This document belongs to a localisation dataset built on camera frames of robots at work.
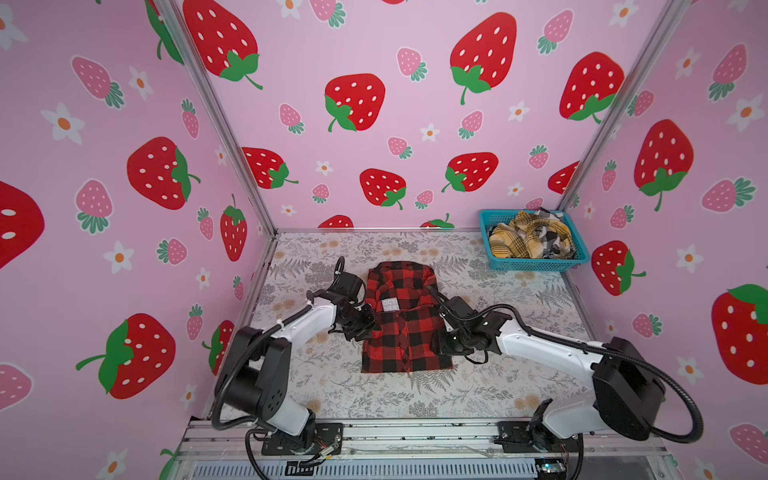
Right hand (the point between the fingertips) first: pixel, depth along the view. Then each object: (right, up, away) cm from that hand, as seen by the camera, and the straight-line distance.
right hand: (433, 345), depth 84 cm
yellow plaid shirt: (+42, +33, +23) cm, 58 cm away
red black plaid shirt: (-9, +12, +16) cm, 22 cm away
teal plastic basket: (+27, +41, +31) cm, 58 cm away
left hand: (-15, +4, +3) cm, 16 cm away
